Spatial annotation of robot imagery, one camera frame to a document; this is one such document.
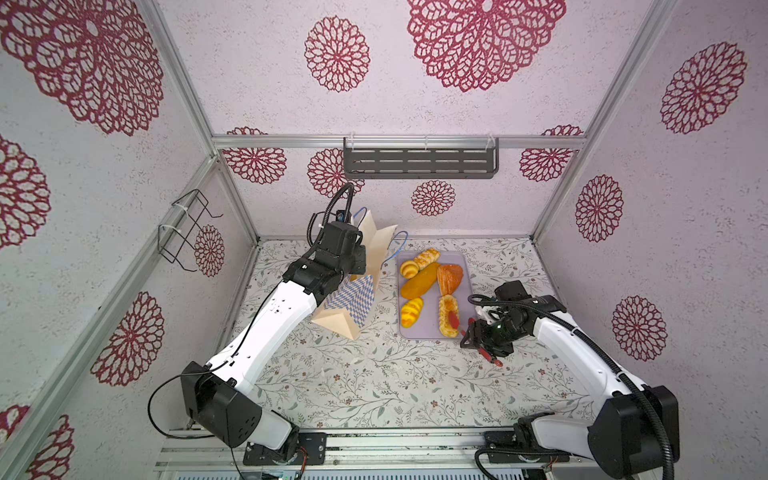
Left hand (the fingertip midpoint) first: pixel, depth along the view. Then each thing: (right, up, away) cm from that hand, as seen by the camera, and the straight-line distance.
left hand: (352, 255), depth 78 cm
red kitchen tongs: (+28, -19, +6) cm, 35 cm away
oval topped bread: (+29, -15, +19) cm, 38 cm away
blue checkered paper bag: (-1, -15, +7) cm, 17 cm away
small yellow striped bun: (+17, -17, +17) cm, 30 cm away
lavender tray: (+26, -12, +24) cm, 37 cm away
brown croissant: (+31, -7, +24) cm, 39 cm away
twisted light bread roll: (+24, 0, +31) cm, 39 cm away
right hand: (+32, -23, +2) cm, 39 cm away
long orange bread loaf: (+21, -8, +22) cm, 31 cm away
